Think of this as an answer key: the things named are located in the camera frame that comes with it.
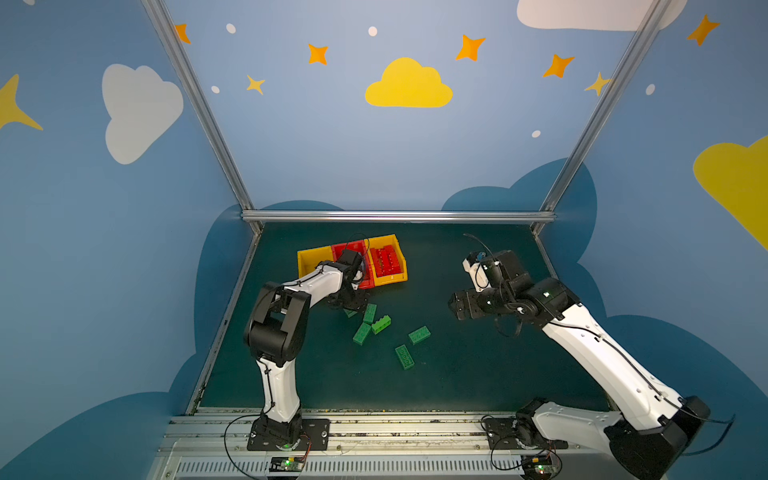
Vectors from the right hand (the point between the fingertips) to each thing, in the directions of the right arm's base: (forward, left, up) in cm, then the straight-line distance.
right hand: (468, 296), depth 75 cm
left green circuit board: (-36, +43, -22) cm, 60 cm away
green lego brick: (+5, +33, -21) cm, 39 cm away
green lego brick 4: (+2, +22, -21) cm, 31 cm away
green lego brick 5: (-1, +11, -21) cm, 24 cm away
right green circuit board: (-33, -18, -23) cm, 44 cm away
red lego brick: (+26, +23, -19) cm, 40 cm away
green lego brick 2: (+5, +27, -21) cm, 35 cm away
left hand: (+8, +32, -21) cm, 39 cm away
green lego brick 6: (-8, +15, -21) cm, 27 cm away
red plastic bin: (+17, +28, -19) cm, 38 cm away
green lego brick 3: (-2, +29, -21) cm, 35 cm away
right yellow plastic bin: (+34, +27, -18) cm, 47 cm away
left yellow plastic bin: (+23, +50, -17) cm, 58 cm away
